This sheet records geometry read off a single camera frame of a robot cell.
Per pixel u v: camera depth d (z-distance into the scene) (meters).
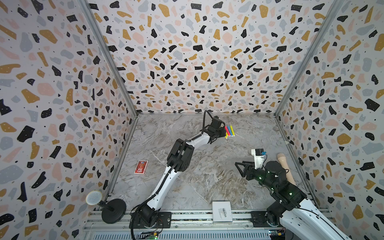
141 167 0.90
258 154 0.65
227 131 1.10
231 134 1.09
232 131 1.10
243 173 0.67
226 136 1.06
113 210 0.75
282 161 0.92
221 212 0.72
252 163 0.66
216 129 0.90
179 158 0.65
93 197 0.55
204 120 0.85
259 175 0.64
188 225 0.73
